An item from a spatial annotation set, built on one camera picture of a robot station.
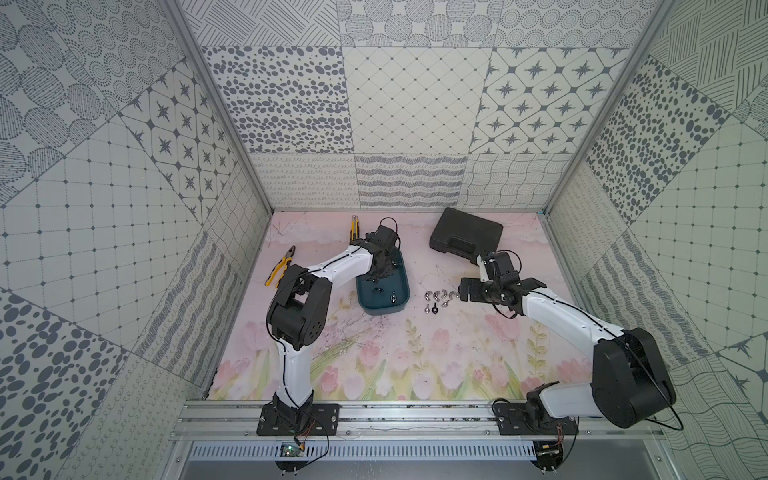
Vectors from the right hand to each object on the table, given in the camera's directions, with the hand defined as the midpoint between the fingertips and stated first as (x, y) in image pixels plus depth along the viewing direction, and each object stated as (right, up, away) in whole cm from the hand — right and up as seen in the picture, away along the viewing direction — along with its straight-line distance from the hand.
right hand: (475, 292), depth 90 cm
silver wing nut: (-6, -2, +7) cm, 9 cm away
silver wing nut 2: (-8, -2, +8) cm, 11 cm away
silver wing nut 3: (-14, -2, +6) cm, 15 cm away
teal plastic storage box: (-27, -2, +6) cm, 28 cm away
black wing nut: (-12, -6, +3) cm, 14 cm away
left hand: (-29, +7, +7) cm, 31 cm away
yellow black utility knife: (-40, +21, +24) cm, 51 cm away
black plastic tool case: (+1, +18, +17) cm, 24 cm away
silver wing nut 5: (-14, -6, +3) cm, 16 cm away
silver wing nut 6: (-8, -5, +6) cm, 11 cm away
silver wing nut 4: (-11, -2, +7) cm, 13 cm away
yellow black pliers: (-64, +8, +14) cm, 66 cm away
